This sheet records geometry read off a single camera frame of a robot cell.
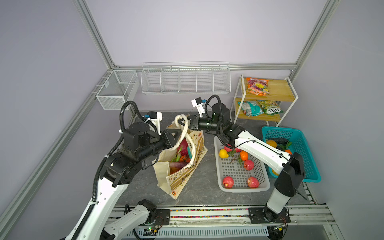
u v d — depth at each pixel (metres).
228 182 0.79
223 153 0.91
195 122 0.60
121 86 1.02
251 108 0.96
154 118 0.52
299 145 0.93
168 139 0.50
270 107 0.97
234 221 0.74
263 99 1.04
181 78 1.01
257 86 0.83
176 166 0.78
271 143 0.95
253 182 0.80
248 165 0.86
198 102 0.64
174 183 0.71
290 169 0.44
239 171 0.89
